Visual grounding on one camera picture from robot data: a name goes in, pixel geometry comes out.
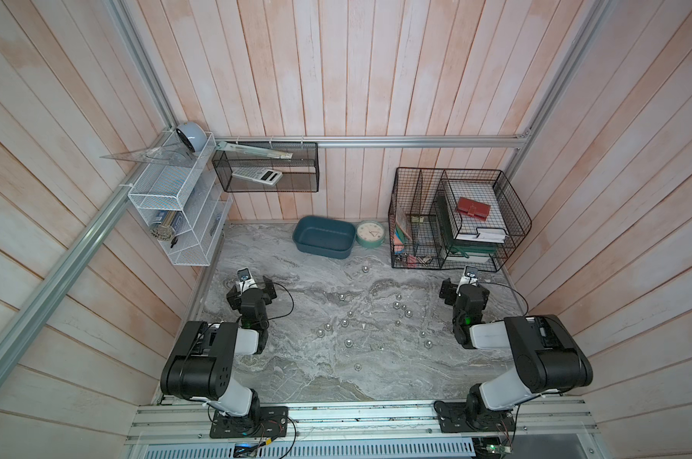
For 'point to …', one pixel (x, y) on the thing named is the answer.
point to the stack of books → (479, 244)
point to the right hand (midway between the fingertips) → (463, 279)
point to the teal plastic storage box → (326, 237)
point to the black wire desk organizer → (453, 219)
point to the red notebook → (474, 208)
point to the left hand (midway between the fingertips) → (252, 282)
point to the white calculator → (261, 175)
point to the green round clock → (370, 234)
